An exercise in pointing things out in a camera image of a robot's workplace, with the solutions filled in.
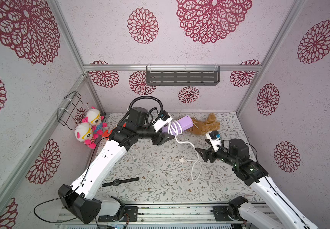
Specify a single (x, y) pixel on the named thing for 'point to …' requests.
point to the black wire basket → (66, 115)
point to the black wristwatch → (117, 182)
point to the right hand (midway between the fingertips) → (201, 143)
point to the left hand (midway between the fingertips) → (168, 132)
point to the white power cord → (182, 161)
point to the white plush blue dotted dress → (95, 119)
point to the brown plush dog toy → (202, 128)
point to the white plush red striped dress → (83, 132)
